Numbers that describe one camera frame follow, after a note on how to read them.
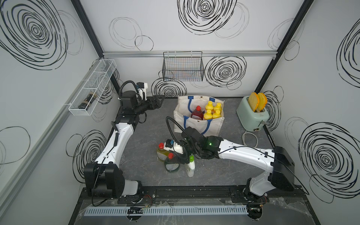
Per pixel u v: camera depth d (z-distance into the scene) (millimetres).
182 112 991
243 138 958
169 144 590
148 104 680
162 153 780
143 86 679
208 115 829
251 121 907
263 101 901
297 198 749
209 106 885
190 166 702
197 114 926
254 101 908
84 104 659
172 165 750
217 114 827
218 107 851
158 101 688
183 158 620
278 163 428
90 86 733
